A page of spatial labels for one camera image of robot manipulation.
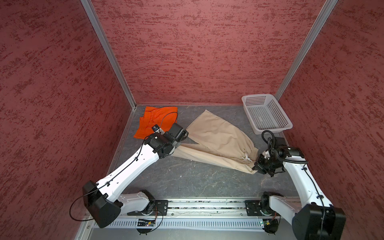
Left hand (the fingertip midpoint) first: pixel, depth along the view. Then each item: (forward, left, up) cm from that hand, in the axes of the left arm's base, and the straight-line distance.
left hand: (171, 146), depth 76 cm
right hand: (-9, -43, -8) cm, 44 cm away
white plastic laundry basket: (+42, -68, -19) cm, 82 cm away
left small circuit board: (-31, +13, -22) cm, 40 cm away
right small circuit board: (-31, -50, -19) cm, 62 cm away
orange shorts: (+32, +11, -14) cm, 36 cm away
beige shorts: (+15, -29, -19) cm, 38 cm away
